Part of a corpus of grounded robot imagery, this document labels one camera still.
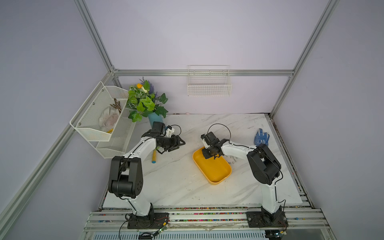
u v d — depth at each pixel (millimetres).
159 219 743
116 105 819
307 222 747
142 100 783
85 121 683
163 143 764
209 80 978
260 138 1042
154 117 947
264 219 649
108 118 785
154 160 947
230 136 1075
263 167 520
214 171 876
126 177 466
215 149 726
